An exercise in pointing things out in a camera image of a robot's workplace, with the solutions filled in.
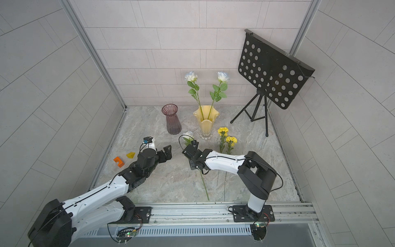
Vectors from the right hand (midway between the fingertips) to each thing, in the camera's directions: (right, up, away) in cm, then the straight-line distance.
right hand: (195, 162), depth 88 cm
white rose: (-5, +14, +5) cm, 16 cm away
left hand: (-15, +10, -5) cm, 19 cm away
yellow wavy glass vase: (+6, +28, +3) cm, 29 cm away
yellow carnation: (+17, +17, +11) cm, 26 cm away
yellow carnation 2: (+22, +12, +6) cm, 25 cm away
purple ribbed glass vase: (-14, +21, +6) cm, 26 cm away
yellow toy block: (-38, +4, +1) cm, 38 cm away
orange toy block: (-43, 0, -2) cm, 43 cm away
